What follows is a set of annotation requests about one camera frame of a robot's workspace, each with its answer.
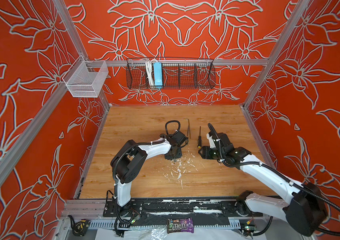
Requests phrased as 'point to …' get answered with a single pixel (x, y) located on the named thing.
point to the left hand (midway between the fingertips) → (177, 154)
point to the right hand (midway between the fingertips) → (199, 151)
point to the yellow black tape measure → (79, 228)
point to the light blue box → (158, 75)
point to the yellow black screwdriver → (199, 140)
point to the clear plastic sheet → (150, 232)
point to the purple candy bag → (180, 225)
